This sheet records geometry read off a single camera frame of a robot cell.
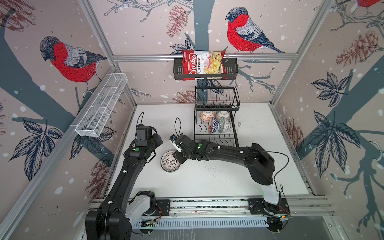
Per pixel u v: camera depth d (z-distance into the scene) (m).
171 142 0.76
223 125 0.95
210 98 1.18
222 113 1.04
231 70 0.94
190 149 0.64
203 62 0.88
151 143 0.66
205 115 1.07
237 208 0.75
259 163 0.52
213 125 0.95
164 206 0.73
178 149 0.72
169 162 0.85
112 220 0.38
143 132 0.60
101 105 0.78
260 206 0.74
